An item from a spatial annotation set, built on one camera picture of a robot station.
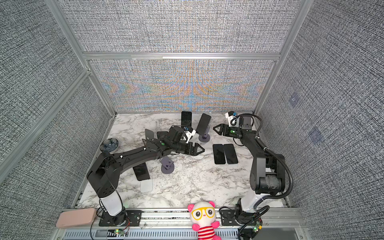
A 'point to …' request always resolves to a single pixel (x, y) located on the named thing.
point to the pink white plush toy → (203, 216)
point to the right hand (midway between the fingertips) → (219, 128)
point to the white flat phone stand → (146, 186)
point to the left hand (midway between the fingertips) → (200, 150)
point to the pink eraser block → (76, 217)
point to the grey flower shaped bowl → (109, 145)
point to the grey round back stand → (204, 138)
